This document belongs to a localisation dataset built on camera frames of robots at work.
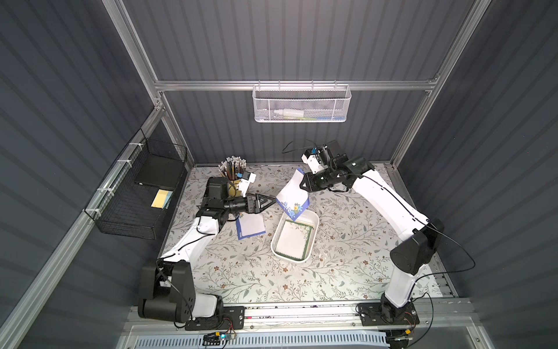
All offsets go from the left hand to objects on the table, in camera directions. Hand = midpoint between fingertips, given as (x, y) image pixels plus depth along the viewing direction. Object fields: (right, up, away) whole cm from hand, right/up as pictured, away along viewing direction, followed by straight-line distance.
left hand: (270, 202), depth 76 cm
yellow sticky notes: (-38, +1, -1) cm, 38 cm away
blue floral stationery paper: (-10, -11, +18) cm, 24 cm away
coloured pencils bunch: (-18, +14, +20) cm, 31 cm away
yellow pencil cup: (-12, +5, -7) cm, 15 cm away
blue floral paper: (+8, 0, +4) cm, 9 cm away
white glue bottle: (+7, +37, +17) cm, 42 cm away
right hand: (+11, +6, +1) cm, 13 cm away
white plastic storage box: (+9, -17, +15) cm, 25 cm away
